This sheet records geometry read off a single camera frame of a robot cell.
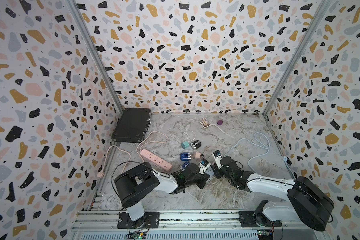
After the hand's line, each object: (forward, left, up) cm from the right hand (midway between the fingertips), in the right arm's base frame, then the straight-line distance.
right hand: (214, 164), depth 88 cm
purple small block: (+38, -7, -5) cm, 39 cm away
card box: (+36, +4, -3) cm, 36 cm away
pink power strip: (+3, +36, -1) cm, 36 cm away
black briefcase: (+29, +57, +2) cm, 64 cm away
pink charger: (+7, +10, -2) cm, 13 cm away
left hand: (-7, +2, -1) cm, 8 cm away
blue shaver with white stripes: (+6, +18, -2) cm, 19 cm away
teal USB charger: (+15, +18, -2) cm, 24 cm away
